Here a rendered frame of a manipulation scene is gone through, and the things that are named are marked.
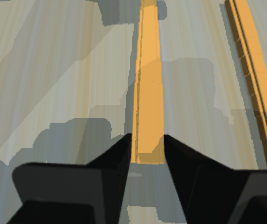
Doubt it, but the wooden hammer with grey head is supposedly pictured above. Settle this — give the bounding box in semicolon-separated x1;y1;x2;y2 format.
131;0;164;164

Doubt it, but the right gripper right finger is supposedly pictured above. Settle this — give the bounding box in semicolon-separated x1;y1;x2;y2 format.
164;134;267;224

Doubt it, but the hammer with wooden handle and red head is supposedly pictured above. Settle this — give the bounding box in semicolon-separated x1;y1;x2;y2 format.
224;0;267;165

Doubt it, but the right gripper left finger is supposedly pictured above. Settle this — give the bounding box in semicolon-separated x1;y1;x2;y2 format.
12;133;132;224

